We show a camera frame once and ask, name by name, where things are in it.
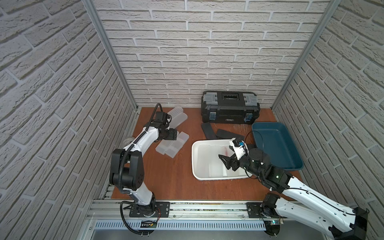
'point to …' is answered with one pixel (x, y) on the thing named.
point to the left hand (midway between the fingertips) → (172, 132)
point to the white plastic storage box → (206, 164)
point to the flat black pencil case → (224, 134)
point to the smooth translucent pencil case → (177, 120)
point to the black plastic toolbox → (234, 107)
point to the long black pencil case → (209, 133)
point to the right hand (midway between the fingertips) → (226, 151)
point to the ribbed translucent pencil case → (175, 111)
